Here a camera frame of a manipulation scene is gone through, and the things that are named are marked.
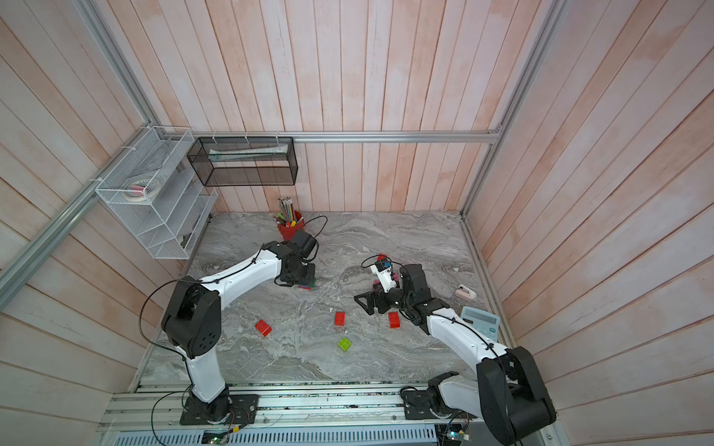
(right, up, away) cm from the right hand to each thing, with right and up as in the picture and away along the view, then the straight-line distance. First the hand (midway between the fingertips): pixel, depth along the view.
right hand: (366, 290), depth 85 cm
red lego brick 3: (-33, -13, +3) cm, 36 cm away
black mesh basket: (-46, +46, +19) cm, 67 cm away
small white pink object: (+35, -3, +10) cm, 36 cm away
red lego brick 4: (-9, -10, +4) cm, 14 cm away
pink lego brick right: (+8, +6, -10) cm, 14 cm away
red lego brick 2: (-22, -1, +12) cm, 25 cm away
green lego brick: (-19, -1, +13) cm, 23 cm away
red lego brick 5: (+9, -10, +3) cm, 14 cm away
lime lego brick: (-7, -16, -1) cm, 18 cm away
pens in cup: (-29, +25, +19) cm, 43 cm away
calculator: (+38, -11, 0) cm, 39 cm away
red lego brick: (+7, +9, +19) cm, 22 cm away
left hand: (-20, +2, +7) cm, 21 cm away
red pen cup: (-29, +19, +20) cm, 40 cm away
